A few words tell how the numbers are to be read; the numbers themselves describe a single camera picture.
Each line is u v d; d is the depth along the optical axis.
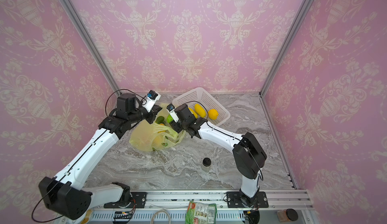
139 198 0.75
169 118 0.81
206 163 0.79
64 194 0.37
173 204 0.74
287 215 0.63
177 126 0.76
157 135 0.73
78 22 0.81
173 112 0.75
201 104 1.13
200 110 1.05
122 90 0.61
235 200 0.73
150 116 0.66
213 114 1.01
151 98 0.62
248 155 0.46
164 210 0.72
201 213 0.69
